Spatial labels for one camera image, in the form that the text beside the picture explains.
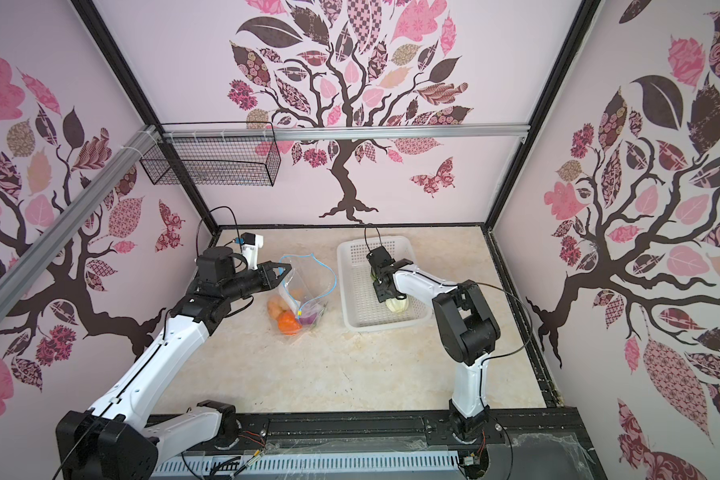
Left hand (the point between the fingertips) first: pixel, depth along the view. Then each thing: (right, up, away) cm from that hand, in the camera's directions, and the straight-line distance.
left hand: (292, 271), depth 76 cm
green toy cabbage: (+29, -11, +13) cm, 34 cm away
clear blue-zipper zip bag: (+2, -8, +5) cm, 10 cm away
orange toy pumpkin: (-4, -17, +11) cm, 21 cm away
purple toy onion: (+3, -15, +8) cm, 17 cm away
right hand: (+28, -6, +21) cm, 36 cm away
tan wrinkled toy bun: (-9, -13, +13) cm, 20 cm away
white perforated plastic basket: (+18, -14, +19) cm, 29 cm away
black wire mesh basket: (-20, +37, +19) cm, 46 cm away
